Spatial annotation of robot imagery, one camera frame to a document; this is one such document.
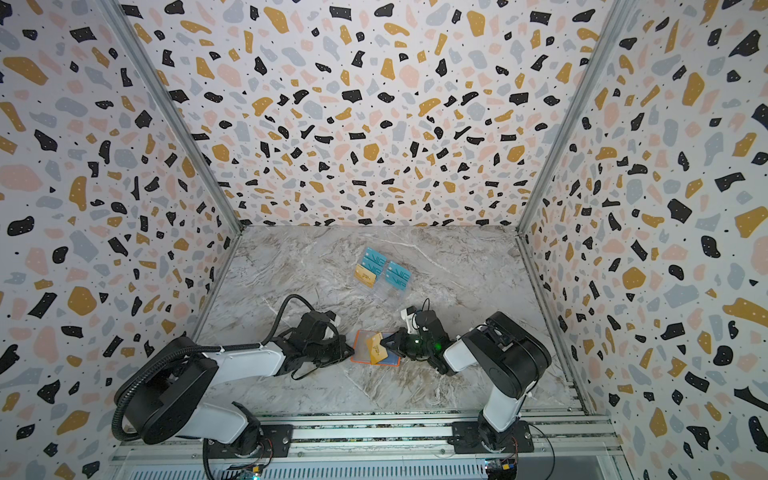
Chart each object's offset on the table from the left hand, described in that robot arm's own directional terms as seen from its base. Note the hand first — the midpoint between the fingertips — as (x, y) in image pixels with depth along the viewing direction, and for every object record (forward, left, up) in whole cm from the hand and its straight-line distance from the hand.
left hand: (361, 348), depth 86 cm
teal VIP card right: (+22, -11, +5) cm, 25 cm away
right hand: (+2, -5, +2) cm, 6 cm away
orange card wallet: (+1, 0, -3) cm, 3 cm away
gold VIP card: (0, -4, -2) cm, 4 cm away
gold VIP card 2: (+25, +1, +2) cm, 25 cm away
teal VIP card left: (+28, -3, +5) cm, 29 cm away
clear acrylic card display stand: (+22, -6, -2) cm, 23 cm away
